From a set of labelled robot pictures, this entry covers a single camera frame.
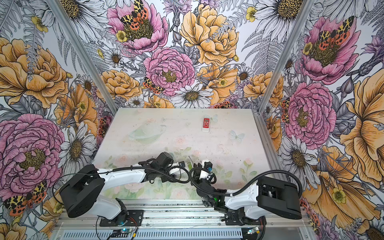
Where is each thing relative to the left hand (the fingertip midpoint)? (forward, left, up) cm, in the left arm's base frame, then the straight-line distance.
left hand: (170, 173), depth 89 cm
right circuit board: (-28, -43, 0) cm, 51 cm away
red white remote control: (+37, -23, +1) cm, 44 cm away
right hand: (-2, -15, +11) cm, 18 cm away
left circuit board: (-27, +18, -1) cm, 33 cm away
